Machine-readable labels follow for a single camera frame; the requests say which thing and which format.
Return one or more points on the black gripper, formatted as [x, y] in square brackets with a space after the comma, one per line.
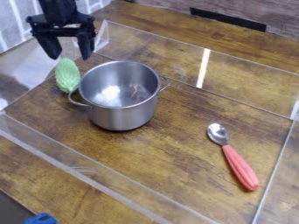
[79, 26]

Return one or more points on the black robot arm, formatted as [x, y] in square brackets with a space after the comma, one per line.
[60, 20]

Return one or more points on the silver metal pot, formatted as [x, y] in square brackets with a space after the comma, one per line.
[119, 91]

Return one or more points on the blue object at corner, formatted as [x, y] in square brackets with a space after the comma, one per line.
[42, 218]

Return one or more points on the green bumpy toy vegetable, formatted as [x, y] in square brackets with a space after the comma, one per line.
[67, 75]

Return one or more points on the black strip on table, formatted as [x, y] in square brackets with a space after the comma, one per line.
[228, 19]

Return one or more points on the clear acrylic enclosure walls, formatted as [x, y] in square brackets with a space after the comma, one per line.
[160, 174]

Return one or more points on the red handled metal spoon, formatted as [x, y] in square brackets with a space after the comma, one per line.
[240, 167]

